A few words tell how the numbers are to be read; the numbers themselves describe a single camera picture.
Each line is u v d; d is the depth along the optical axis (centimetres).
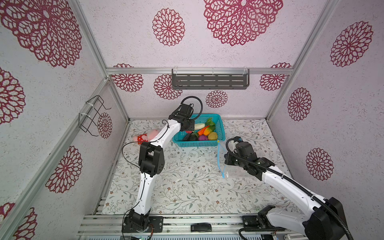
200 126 112
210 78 92
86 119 73
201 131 109
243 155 62
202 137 103
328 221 39
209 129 109
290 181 48
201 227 72
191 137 105
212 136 105
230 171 92
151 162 58
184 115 77
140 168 60
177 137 109
